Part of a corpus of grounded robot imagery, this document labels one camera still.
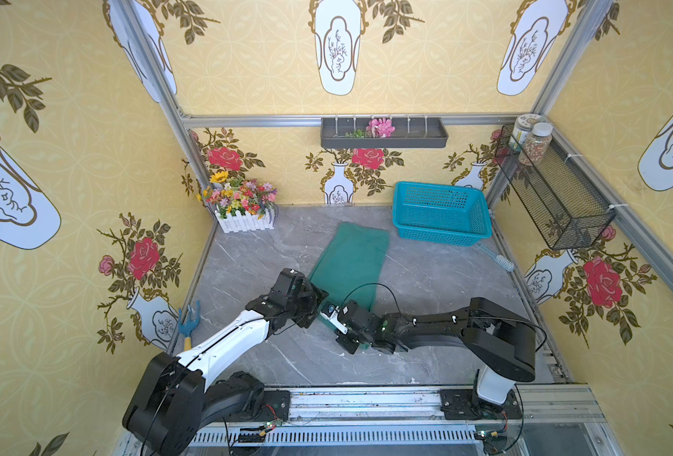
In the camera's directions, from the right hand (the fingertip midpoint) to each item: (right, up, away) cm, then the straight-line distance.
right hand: (340, 321), depth 88 cm
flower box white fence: (-35, +37, +13) cm, 53 cm away
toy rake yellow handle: (-47, -2, 0) cm, 47 cm away
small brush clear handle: (+58, +18, +15) cm, 63 cm away
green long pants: (+2, +16, +13) cm, 20 cm away
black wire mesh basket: (+65, +35, -7) cm, 74 cm away
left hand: (-7, +8, -2) cm, 11 cm away
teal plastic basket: (+46, +35, +29) cm, 65 cm away
